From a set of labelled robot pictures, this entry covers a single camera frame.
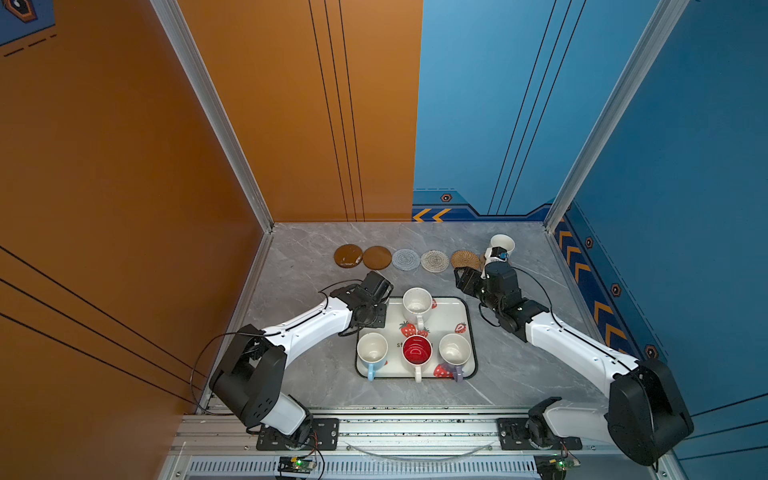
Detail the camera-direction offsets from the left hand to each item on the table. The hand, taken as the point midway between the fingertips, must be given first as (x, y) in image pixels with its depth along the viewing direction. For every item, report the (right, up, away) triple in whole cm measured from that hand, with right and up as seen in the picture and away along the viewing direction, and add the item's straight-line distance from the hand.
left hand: (378, 314), depth 88 cm
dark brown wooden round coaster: (-12, +17, +21) cm, 30 cm away
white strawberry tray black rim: (+22, -2, +6) cm, 23 cm away
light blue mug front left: (-1, -10, -3) cm, 10 cm away
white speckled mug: (+12, +2, +8) cm, 15 cm away
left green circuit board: (-19, -32, -17) cm, 41 cm away
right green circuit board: (+43, -33, -18) cm, 57 cm away
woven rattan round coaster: (+31, +16, +20) cm, 41 cm away
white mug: (+44, +22, +17) cm, 52 cm away
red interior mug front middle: (+12, -10, -3) cm, 15 cm away
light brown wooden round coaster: (-1, +17, +21) cm, 27 cm away
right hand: (+24, +12, -3) cm, 27 cm away
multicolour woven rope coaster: (+20, +15, +20) cm, 32 cm away
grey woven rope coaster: (+9, +16, +20) cm, 27 cm away
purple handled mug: (+23, -10, -2) cm, 25 cm away
